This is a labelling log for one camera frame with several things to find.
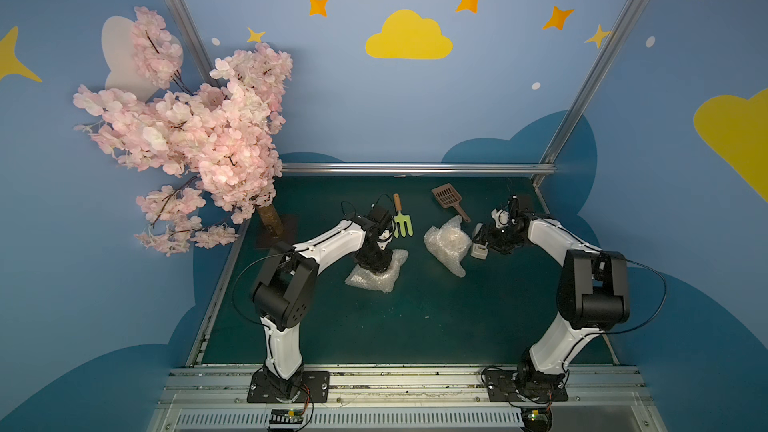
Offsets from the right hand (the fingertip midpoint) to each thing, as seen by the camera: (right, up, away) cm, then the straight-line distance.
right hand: (485, 239), depth 96 cm
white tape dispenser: (-1, -4, +2) cm, 5 cm away
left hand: (-34, -8, -5) cm, 35 cm away
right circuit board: (+5, -43, -23) cm, 49 cm away
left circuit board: (-58, -42, -24) cm, 75 cm away
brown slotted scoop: (-8, +14, +22) cm, 27 cm away
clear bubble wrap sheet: (-34, -11, -11) cm, 37 cm away
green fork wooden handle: (-27, +6, +11) cm, 30 cm away
